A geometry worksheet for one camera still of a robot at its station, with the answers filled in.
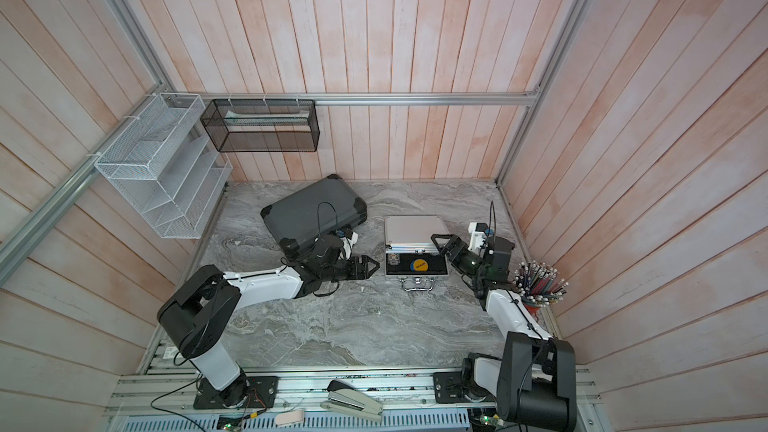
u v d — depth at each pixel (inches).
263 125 41.3
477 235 30.9
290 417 27.0
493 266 26.1
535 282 30.4
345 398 28.1
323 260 27.9
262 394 28.8
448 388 29.2
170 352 30.9
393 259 37.3
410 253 38.8
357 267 31.0
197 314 18.3
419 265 37.5
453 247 30.1
